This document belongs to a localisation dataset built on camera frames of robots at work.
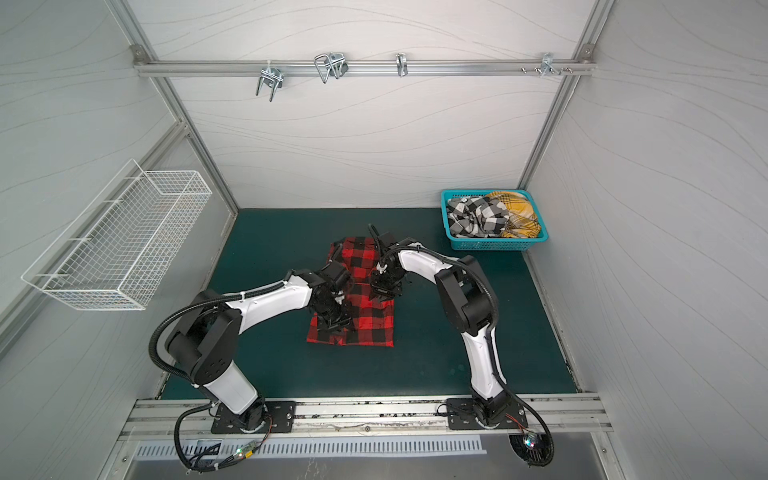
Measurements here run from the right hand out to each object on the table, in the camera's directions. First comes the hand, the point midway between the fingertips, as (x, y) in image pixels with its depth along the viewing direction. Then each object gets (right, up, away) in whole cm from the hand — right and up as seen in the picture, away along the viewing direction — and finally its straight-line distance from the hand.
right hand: (375, 291), depth 93 cm
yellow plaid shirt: (+51, +23, +10) cm, 57 cm away
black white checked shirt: (+37, +25, +14) cm, 46 cm away
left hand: (-5, -8, -8) cm, 12 cm away
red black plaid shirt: (0, -7, -6) cm, 10 cm away
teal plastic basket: (+32, +15, +10) cm, 37 cm away
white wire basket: (-59, +14, -26) cm, 66 cm away
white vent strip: (-13, -33, -23) cm, 42 cm away
